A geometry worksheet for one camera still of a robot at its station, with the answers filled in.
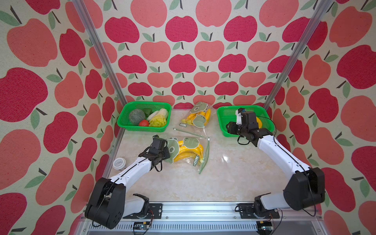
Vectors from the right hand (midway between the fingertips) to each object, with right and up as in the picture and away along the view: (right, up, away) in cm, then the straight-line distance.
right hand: (231, 128), depth 86 cm
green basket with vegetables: (-74, +5, +22) cm, 78 cm away
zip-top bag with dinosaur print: (-25, -8, +5) cm, 26 cm away
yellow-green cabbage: (-47, +6, +16) cm, 50 cm away
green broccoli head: (-63, +8, +18) cm, 66 cm away
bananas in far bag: (-25, +6, +22) cm, 34 cm away
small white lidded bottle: (-67, -21, -1) cm, 70 cm away
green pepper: (-58, +12, +29) cm, 66 cm away
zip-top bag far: (-19, +5, +16) cm, 25 cm away
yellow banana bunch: (-28, -16, +5) cm, 32 cm away
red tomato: (-58, +3, +19) cm, 61 cm away
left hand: (-38, -16, +3) cm, 42 cm away
